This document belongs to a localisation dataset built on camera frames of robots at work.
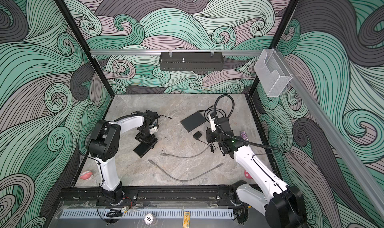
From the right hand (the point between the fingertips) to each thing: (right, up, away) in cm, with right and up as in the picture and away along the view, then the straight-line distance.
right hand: (209, 130), depth 81 cm
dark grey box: (-8, +3, +21) cm, 23 cm away
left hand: (-38, -10, +12) cm, 41 cm away
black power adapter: (-31, +7, +26) cm, 41 cm away
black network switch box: (-40, -13, +7) cm, 42 cm away
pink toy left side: (-65, -23, -5) cm, 69 cm away
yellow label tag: (-12, -39, -14) cm, 43 cm away
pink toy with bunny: (+21, -24, -2) cm, 32 cm away
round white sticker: (-29, -36, -18) cm, 49 cm away
